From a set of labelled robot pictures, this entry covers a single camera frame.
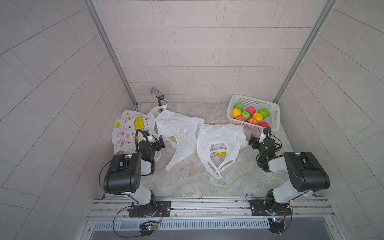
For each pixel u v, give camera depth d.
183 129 0.94
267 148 0.69
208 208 0.72
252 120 0.99
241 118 0.99
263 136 0.80
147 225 0.69
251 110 1.05
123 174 0.44
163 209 0.71
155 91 0.86
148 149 0.69
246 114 1.02
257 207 0.71
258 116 1.01
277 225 0.68
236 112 1.03
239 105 1.08
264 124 0.96
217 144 0.83
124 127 0.89
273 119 1.00
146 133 0.77
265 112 1.04
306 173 0.46
